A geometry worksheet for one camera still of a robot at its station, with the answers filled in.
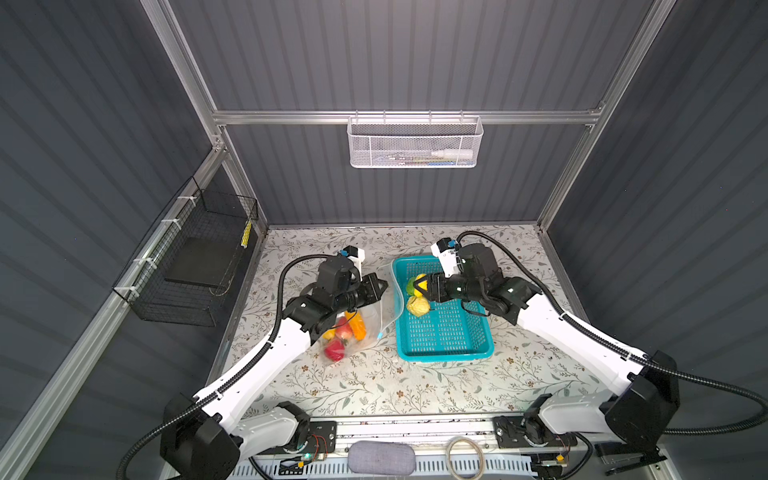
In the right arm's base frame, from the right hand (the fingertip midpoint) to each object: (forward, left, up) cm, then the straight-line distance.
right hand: (422, 285), depth 76 cm
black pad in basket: (+1, +53, +9) cm, 54 cm away
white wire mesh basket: (+73, -1, -2) cm, 73 cm away
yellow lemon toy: (-5, +27, -18) cm, 32 cm away
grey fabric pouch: (-35, +12, -19) cm, 41 cm away
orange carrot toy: (-3, +18, -17) cm, 25 cm away
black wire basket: (+16, +61, +11) cm, 64 cm away
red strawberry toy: (-10, +24, -17) cm, 31 cm away
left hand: (0, +8, +1) cm, 8 cm away
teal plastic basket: (-3, -9, -23) cm, 25 cm away
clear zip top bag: (0, +13, -16) cm, 21 cm away
